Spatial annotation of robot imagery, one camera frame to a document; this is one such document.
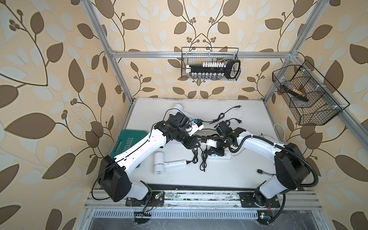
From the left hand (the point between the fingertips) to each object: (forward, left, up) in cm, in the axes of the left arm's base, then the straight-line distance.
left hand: (196, 141), depth 74 cm
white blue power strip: (-1, -20, -16) cm, 26 cm away
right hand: (+2, -10, -14) cm, 18 cm away
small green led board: (-23, +20, -18) cm, 35 cm away
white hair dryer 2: (-7, +20, -16) cm, 27 cm away
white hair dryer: (+36, +12, -14) cm, 41 cm away
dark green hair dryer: (+2, -13, +8) cm, 15 cm away
